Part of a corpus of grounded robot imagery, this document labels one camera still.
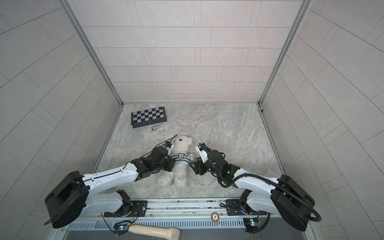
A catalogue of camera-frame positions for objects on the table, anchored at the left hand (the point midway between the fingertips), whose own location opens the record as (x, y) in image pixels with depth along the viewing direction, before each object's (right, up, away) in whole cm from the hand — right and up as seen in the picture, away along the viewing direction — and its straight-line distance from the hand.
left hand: (179, 160), depth 84 cm
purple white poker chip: (-9, +19, +21) cm, 30 cm away
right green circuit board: (+36, -25, -16) cm, 46 cm away
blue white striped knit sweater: (+1, +3, -5) cm, 6 cm away
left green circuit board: (-23, -24, -19) cm, 38 cm away
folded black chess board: (-24, +24, +19) cm, 39 cm away
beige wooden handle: (0, -24, -22) cm, 32 cm away
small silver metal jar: (-19, +17, +16) cm, 30 cm away
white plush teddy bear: (+1, -4, -10) cm, 10 cm away
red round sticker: (+19, -22, -14) cm, 32 cm away
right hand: (+7, -1, -5) cm, 9 cm away
